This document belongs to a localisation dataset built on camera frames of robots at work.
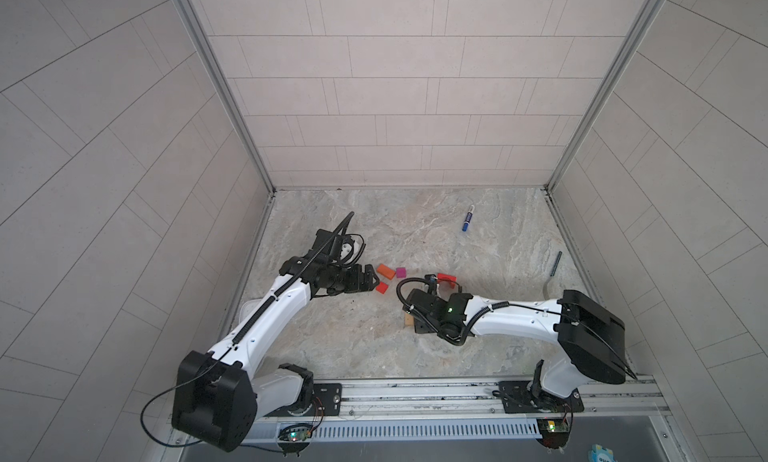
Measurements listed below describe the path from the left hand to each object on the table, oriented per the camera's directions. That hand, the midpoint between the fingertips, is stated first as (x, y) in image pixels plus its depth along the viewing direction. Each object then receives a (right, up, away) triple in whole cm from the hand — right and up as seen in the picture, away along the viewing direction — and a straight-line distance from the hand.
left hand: (373, 278), depth 79 cm
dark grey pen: (+57, +1, +16) cm, 59 cm away
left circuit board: (-16, -30, -15) cm, 37 cm away
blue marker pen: (+32, +16, +27) cm, 44 cm away
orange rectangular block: (+2, -1, +15) cm, 15 cm away
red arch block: (+22, -2, +12) cm, 25 cm away
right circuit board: (+43, -33, -11) cm, 55 cm away
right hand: (+12, -14, +4) cm, 19 cm away
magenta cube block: (+8, -1, +15) cm, 17 cm away
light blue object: (+50, -34, -16) cm, 63 cm away
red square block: (+2, -6, +14) cm, 16 cm away
